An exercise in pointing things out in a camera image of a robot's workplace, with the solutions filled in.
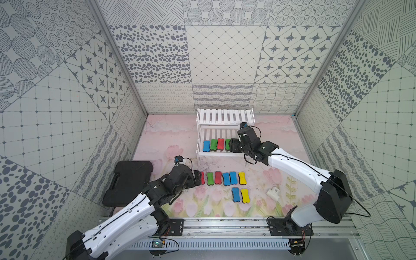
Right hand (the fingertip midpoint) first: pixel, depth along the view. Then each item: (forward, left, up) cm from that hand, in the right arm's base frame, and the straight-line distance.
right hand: (234, 144), depth 84 cm
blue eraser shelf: (0, +15, -2) cm, 15 cm away
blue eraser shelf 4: (-20, -1, -17) cm, 26 cm away
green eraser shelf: (+2, +11, -3) cm, 12 cm away
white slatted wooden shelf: (+15, +10, -3) cm, 18 cm away
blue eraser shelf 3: (-10, 0, -18) cm, 20 cm away
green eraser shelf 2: (-12, +13, -16) cm, 24 cm away
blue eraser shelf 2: (-12, +4, -17) cm, 21 cm away
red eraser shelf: (+2, +7, -3) cm, 8 cm away
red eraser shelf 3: (-10, +9, -17) cm, 21 cm away
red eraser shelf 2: (-11, +17, -18) cm, 27 cm away
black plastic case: (-17, +56, -11) cm, 60 cm away
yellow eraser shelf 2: (-21, -6, -17) cm, 28 cm away
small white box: (-20, -20, -15) cm, 32 cm away
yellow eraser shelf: (-10, -5, -17) cm, 20 cm away
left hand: (-15, +20, -2) cm, 25 cm away
